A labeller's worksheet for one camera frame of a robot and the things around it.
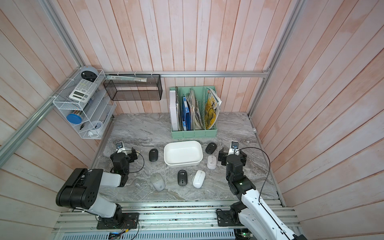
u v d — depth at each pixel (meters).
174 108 0.90
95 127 0.84
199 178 0.85
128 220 0.73
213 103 0.99
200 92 1.05
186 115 0.94
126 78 0.90
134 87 1.04
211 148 0.99
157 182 0.83
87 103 0.75
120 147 0.79
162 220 0.75
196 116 0.96
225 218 0.73
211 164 0.90
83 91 0.77
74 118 0.76
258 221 0.56
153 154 0.95
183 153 0.99
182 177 0.86
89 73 0.80
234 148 0.66
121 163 0.71
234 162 0.59
